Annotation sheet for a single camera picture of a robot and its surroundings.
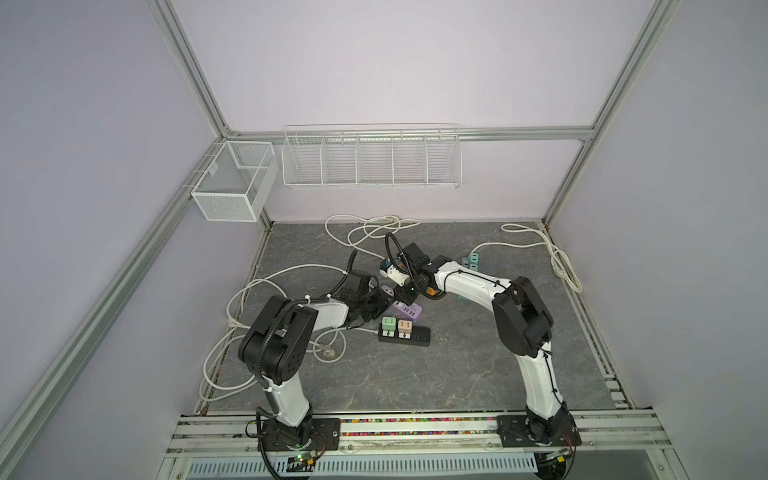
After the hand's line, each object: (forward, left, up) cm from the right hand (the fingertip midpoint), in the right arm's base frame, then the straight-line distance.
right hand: (400, 294), depth 96 cm
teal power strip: (+11, -24, +2) cm, 27 cm away
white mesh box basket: (+32, +56, +21) cm, 68 cm away
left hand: (-4, +2, 0) cm, 4 cm away
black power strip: (-14, -6, -2) cm, 15 cm away
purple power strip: (-5, -3, -1) cm, 7 cm away
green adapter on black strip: (-13, +3, +3) cm, 13 cm away
